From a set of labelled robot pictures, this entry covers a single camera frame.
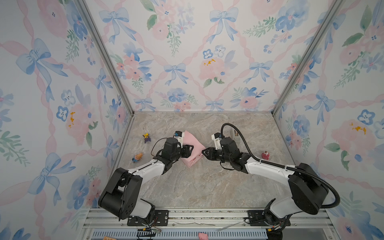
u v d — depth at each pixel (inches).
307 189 17.1
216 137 30.6
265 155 36.4
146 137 40.6
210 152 28.8
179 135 30.8
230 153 25.9
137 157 36.4
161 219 29.1
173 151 28.0
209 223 28.9
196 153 35.1
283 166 19.2
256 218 28.8
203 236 26.6
